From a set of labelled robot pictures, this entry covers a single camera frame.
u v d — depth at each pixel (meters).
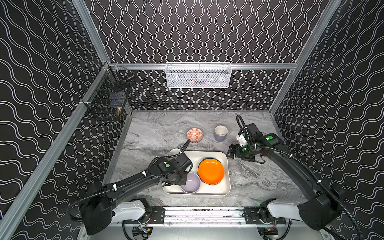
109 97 0.91
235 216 0.75
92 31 0.77
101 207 0.39
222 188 0.84
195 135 1.03
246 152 0.65
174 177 0.56
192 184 0.81
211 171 0.89
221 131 1.03
